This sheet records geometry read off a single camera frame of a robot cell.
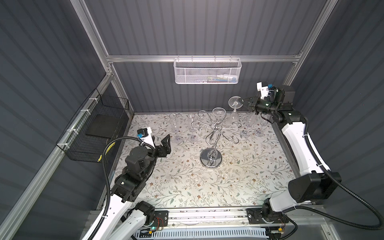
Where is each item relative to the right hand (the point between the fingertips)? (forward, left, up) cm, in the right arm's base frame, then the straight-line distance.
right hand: (240, 101), depth 70 cm
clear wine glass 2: (+6, +25, -39) cm, 47 cm away
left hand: (-16, +36, -7) cm, 40 cm away
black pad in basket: (-5, +69, -10) cm, 70 cm away
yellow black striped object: (-19, +63, -13) cm, 67 cm away
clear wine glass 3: (+12, -25, -41) cm, 49 cm away
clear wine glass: (+1, +9, -9) cm, 13 cm away
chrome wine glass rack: (-10, +12, -38) cm, 41 cm away
